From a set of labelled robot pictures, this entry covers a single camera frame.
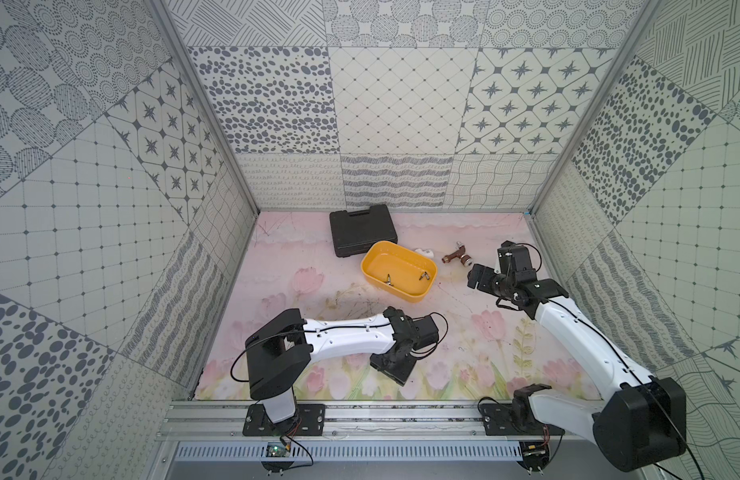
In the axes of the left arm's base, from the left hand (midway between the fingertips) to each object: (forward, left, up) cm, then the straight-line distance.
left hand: (402, 372), depth 77 cm
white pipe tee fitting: (+40, -10, -2) cm, 42 cm away
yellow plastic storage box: (+34, 0, -4) cm, 35 cm away
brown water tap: (+43, -22, -3) cm, 48 cm away
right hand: (+23, -24, +9) cm, 34 cm away
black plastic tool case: (+50, +17, 0) cm, 53 cm away
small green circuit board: (-17, +31, -6) cm, 36 cm away
